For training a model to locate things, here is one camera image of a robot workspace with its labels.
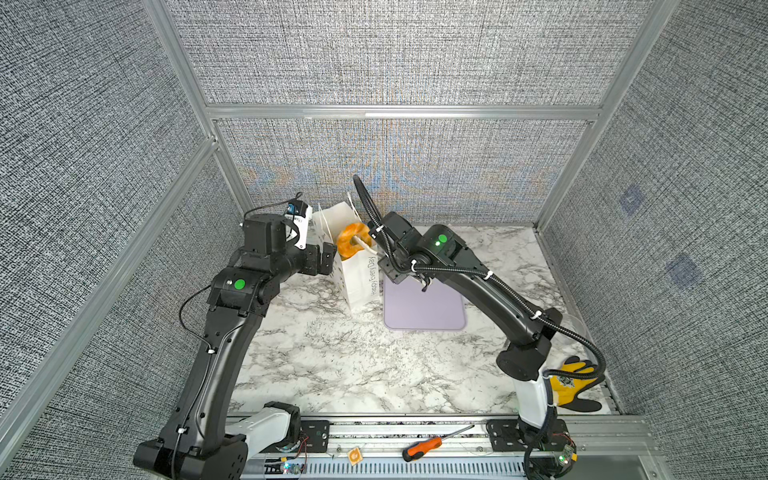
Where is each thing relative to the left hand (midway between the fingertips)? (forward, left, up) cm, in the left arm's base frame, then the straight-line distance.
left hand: (317, 242), depth 68 cm
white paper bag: (+3, -8, -18) cm, 20 cm away
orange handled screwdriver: (-37, -21, -33) cm, 54 cm away
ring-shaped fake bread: (+5, -6, -6) cm, 9 cm away
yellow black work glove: (-26, -62, -31) cm, 74 cm away
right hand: (+1, -19, -7) cm, 20 cm away
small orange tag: (-37, -7, -34) cm, 51 cm away
